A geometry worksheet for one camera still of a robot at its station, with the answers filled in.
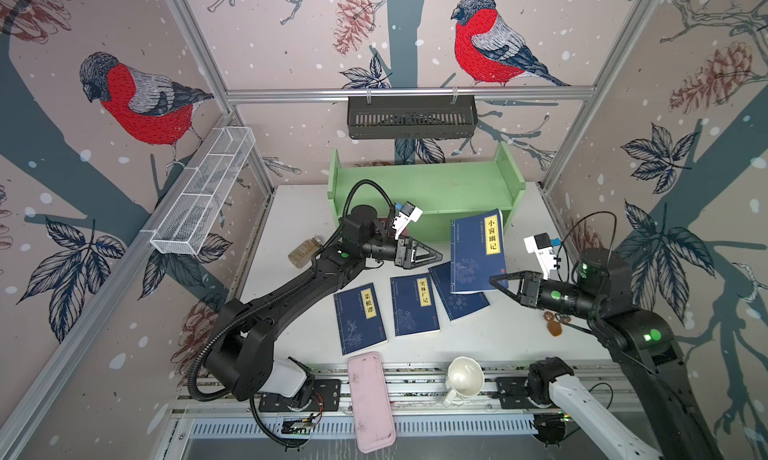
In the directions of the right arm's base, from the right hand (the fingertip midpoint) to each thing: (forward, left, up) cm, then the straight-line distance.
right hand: (486, 283), depth 60 cm
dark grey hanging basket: (+65, +16, -1) cm, 67 cm away
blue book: (+3, +31, -29) cm, 43 cm away
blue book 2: (+8, +15, -30) cm, 34 cm away
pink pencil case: (-23, +24, -27) cm, 43 cm away
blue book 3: (+8, +2, -30) cm, 31 cm away
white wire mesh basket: (+25, +72, +3) cm, 77 cm away
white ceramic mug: (-11, +1, -30) cm, 32 cm away
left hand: (+6, +10, -1) cm, 12 cm away
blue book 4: (+9, 0, -1) cm, 9 cm away
